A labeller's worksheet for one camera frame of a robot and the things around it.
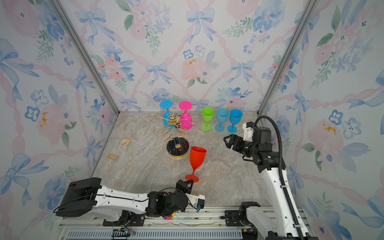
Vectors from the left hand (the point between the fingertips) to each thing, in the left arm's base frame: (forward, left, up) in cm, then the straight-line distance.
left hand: (191, 178), depth 74 cm
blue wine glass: (+40, -28, +2) cm, 49 cm away
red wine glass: (+8, -3, +7) cm, 11 cm away
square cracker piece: (+18, +50, -13) cm, 55 cm away
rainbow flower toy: (-15, +11, -13) cm, 23 cm away
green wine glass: (+41, -10, +2) cm, 42 cm away
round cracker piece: (+30, +46, -13) cm, 56 cm away
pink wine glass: (+30, +4, +9) cm, 31 cm away
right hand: (+14, -19, +12) cm, 27 cm away
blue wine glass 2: (+35, +14, +17) cm, 41 cm away
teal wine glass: (+41, -20, +2) cm, 45 cm away
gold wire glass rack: (+25, +10, -11) cm, 29 cm away
